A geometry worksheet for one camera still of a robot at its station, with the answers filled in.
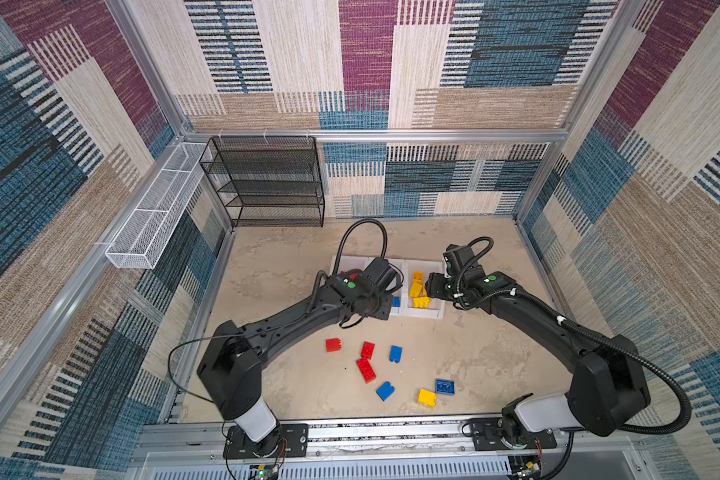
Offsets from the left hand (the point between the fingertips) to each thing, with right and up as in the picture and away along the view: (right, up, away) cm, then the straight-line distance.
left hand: (385, 301), depth 82 cm
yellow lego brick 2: (+12, +5, +17) cm, 22 cm away
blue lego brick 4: (0, -24, -1) cm, 24 cm away
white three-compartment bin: (+9, -2, +14) cm, 17 cm away
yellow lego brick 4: (+11, -24, -4) cm, 27 cm away
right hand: (+15, +2, +4) cm, 15 cm away
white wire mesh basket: (-73, +16, +10) cm, 75 cm away
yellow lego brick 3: (+11, +1, +14) cm, 18 cm away
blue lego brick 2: (+3, -16, +5) cm, 17 cm away
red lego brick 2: (-5, -15, +5) cm, 16 cm away
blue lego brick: (+4, -2, +12) cm, 13 cm away
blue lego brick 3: (+16, -23, -1) cm, 28 cm away
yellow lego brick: (+12, -2, +12) cm, 17 cm away
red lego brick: (-15, -14, +7) cm, 21 cm away
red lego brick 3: (-5, -19, +1) cm, 20 cm away
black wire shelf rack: (-41, +39, +29) cm, 64 cm away
